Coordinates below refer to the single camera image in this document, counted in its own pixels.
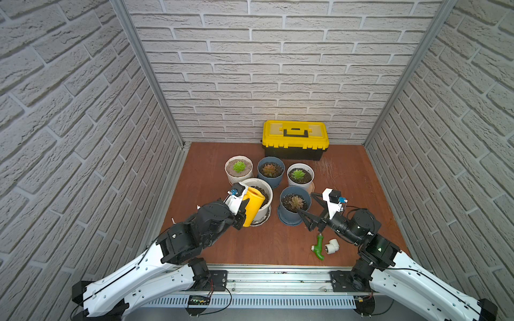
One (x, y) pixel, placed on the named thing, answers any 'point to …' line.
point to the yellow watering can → (255, 200)
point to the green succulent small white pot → (298, 174)
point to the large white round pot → (266, 188)
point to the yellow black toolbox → (294, 140)
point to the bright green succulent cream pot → (239, 166)
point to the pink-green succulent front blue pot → (292, 202)
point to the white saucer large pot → (263, 220)
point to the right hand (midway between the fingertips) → (307, 201)
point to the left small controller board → (197, 304)
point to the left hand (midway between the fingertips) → (244, 192)
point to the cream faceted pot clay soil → (232, 175)
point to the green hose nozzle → (318, 249)
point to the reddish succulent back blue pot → (269, 170)
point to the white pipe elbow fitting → (332, 247)
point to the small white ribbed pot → (306, 182)
